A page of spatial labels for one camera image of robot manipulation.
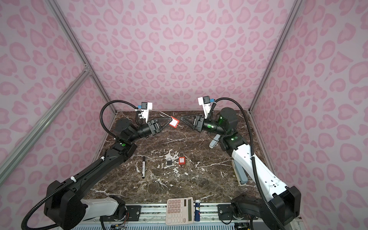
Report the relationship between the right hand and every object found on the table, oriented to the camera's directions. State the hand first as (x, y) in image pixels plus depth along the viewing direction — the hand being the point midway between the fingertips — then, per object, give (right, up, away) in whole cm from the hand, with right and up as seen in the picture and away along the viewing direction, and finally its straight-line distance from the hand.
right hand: (183, 119), depth 60 cm
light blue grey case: (+19, -14, +38) cm, 45 cm away
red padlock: (-2, -24, +31) cm, 39 cm away
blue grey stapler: (+31, -30, +21) cm, 48 cm away
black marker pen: (-26, -29, +28) cm, 48 cm away
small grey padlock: (-10, -26, +31) cm, 41 cm away
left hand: (-5, 0, +2) cm, 6 cm away
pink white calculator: (-2, -46, +12) cm, 47 cm away
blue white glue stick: (+6, -46, +12) cm, 48 cm away
